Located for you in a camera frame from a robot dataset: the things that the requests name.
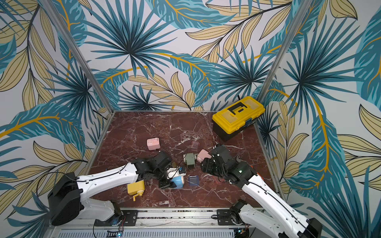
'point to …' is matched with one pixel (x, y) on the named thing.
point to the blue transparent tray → (193, 180)
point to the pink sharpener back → (153, 143)
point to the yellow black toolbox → (229, 121)
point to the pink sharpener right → (202, 154)
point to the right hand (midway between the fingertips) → (204, 166)
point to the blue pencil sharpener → (178, 181)
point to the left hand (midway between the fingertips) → (172, 181)
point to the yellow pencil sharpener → (136, 188)
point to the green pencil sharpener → (189, 158)
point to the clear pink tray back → (195, 145)
